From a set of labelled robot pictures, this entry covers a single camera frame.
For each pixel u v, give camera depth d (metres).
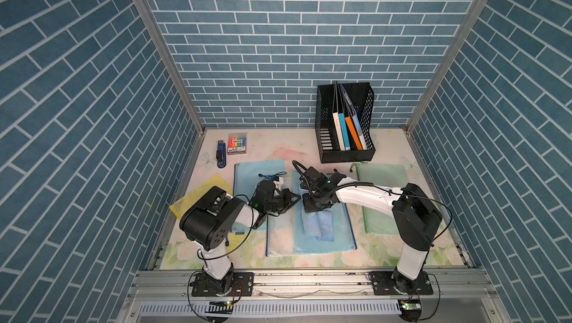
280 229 0.85
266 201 0.76
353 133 0.94
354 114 0.87
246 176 1.02
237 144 1.12
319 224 0.83
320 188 0.68
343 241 0.83
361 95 1.02
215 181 1.02
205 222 0.48
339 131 0.94
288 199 0.82
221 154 1.06
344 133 0.94
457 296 0.75
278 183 0.89
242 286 0.73
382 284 0.74
